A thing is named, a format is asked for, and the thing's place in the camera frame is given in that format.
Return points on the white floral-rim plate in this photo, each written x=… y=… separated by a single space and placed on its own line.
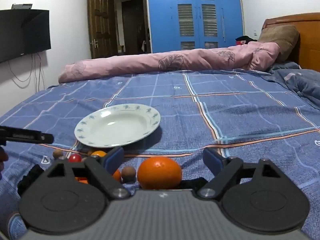
x=117 y=126

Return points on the large smooth orange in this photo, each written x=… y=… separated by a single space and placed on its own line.
x=160 y=172

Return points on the red cherry tomato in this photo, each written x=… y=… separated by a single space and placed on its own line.
x=75 y=158

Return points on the brown pillow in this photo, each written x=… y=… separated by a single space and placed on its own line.
x=280 y=38

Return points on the blue plaid bed sheet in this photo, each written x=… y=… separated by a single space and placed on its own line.
x=225 y=110

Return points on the black and red garment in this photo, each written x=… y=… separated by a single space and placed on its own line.
x=243 y=40

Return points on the person's left hand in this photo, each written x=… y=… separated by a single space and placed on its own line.
x=2 y=155

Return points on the dark cloth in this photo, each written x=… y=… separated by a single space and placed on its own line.
x=31 y=180
x=193 y=183

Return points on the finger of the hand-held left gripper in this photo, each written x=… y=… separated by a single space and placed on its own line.
x=30 y=137

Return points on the black wall television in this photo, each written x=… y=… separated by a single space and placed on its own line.
x=22 y=33

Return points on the blue wardrobe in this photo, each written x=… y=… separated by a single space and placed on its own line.
x=195 y=15

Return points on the pink floral duvet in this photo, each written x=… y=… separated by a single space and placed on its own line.
x=140 y=62

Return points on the cardboard box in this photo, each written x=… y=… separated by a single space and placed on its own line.
x=121 y=48

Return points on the orange wooden headboard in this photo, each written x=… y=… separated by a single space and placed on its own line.
x=310 y=35

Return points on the grey device on television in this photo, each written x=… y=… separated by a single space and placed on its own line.
x=22 y=6

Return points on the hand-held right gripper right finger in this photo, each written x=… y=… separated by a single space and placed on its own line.
x=212 y=159

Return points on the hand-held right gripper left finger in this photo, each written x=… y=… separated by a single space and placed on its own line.
x=113 y=158

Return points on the brown wooden door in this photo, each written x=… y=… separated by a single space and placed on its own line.
x=100 y=25

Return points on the small mandarin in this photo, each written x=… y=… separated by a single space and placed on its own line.
x=81 y=179
x=99 y=153

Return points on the bumpy orange tangerine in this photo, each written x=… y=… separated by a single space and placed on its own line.
x=117 y=176

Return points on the grey-blue quilt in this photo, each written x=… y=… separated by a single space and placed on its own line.
x=300 y=82

